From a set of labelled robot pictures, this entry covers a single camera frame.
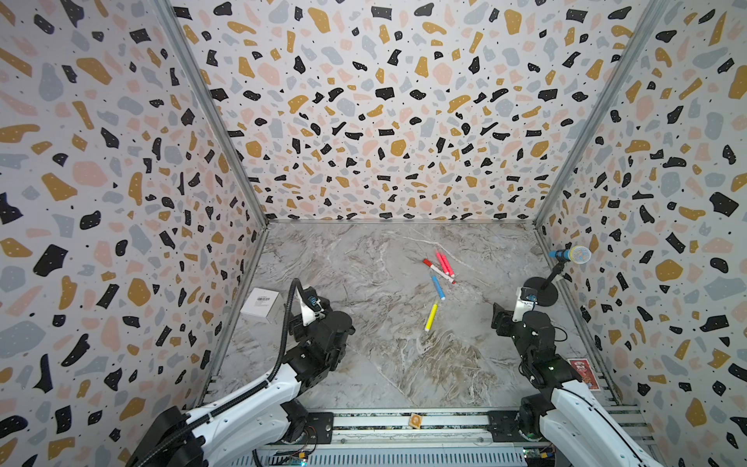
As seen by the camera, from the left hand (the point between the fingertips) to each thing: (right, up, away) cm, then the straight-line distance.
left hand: (304, 302), depth 77 cm
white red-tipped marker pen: (+40, +6, +29) cm, 50 cm away
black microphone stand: (+76, 0, +22) cm, 79 cm away
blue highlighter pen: (+39, +1, +24) cm, 46 cm away
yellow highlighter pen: (+36, -8, +17) cm, 41 cm away
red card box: (+78, -20, +6) cm, 81 cm away
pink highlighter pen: (+42, +8, +31) cm, 53 cm away
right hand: (+57, -2, +6) cm, 57 cm away
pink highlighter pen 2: (+44, +8, +31) cm, 54 cm away
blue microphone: (+74, +13, +1) cm, 75 cm away
